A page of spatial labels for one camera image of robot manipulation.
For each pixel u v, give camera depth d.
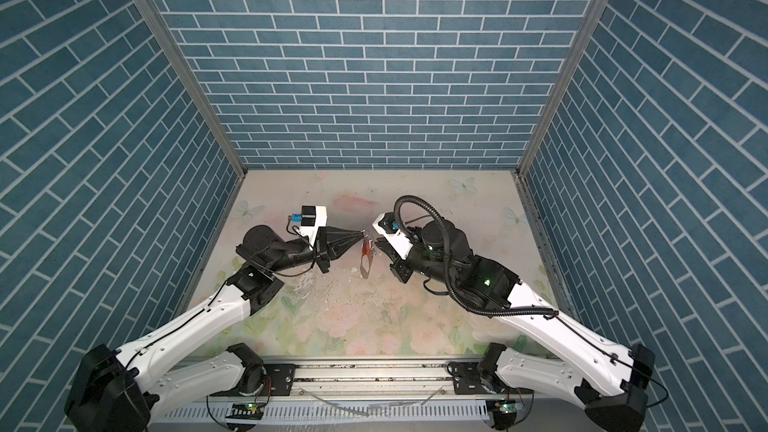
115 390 0.38
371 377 0.75
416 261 0.55
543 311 0.43
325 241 0.59
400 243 0.54
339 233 0.62
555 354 0.44
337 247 0.63
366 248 0.63
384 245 0.63
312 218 0.55
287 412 0.71
